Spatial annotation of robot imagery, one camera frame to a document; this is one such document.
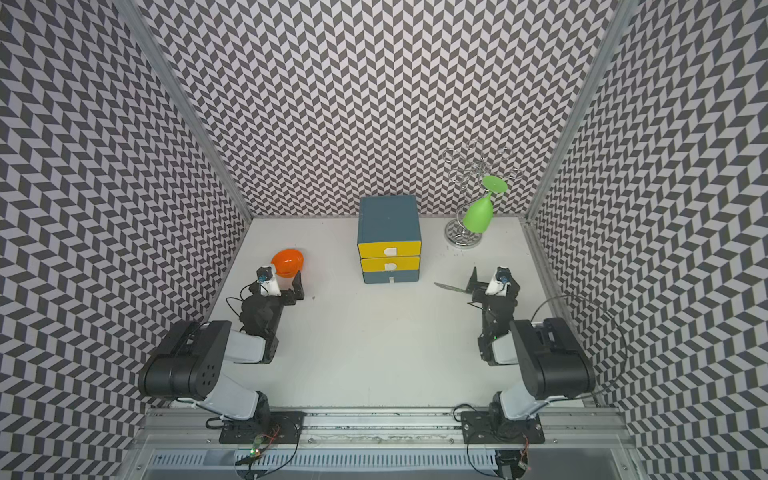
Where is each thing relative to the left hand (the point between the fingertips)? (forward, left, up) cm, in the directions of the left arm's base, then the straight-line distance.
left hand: (285, 273), depth 91 cm
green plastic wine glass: (+11, -59, +14) cm, 61 cm away
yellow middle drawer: (+2, -33, +3) cm, 33 cm away
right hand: (-1, -62, +1) cm, 62 cm away
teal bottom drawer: (+2, -27, -6) cm, 28 cm away
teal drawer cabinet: (+12, -32, +12) cm, 36 cm away
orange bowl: (+9, +3, -6) cm, 11 cm away
